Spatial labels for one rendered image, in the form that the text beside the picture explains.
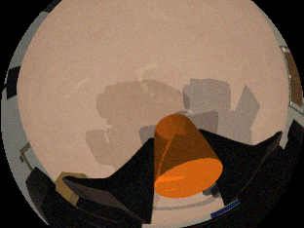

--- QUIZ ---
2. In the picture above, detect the orange tapered knob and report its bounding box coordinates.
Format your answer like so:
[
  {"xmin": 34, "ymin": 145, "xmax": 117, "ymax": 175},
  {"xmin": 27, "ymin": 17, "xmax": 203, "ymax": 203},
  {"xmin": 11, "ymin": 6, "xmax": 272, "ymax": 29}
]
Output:
[{"xmin": 153, "ymin": 114, "xmax": 222, "ymax": 199}]

